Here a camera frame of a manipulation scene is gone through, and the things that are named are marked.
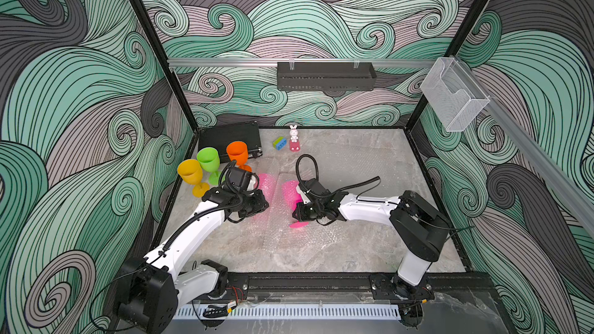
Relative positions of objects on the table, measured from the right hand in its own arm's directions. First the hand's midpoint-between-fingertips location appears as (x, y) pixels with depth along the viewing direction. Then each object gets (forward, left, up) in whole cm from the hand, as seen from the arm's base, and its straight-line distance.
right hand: (291, 217), depth 86 cm
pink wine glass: (+11, +9, +5) cm, 15 cm away
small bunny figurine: (+39, -1, -3) cm, 40 cm away
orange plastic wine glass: (+24, +22, +12) cm, 34 cm away
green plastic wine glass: (+18, +32, +14) cm, 39 cm away
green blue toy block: (+38, +6, 0) cm, 38 cm away
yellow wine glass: (+13, +38, +13) cm, 42 cm away
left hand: (+1, +8, +10) cm, 13 cm away
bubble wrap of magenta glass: (-5, +3, -3) cm, 6 cm away
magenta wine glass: (+5, -1, +6) cm, 8 cm away
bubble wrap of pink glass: (-1, +9, +3) cm, 10 cm away
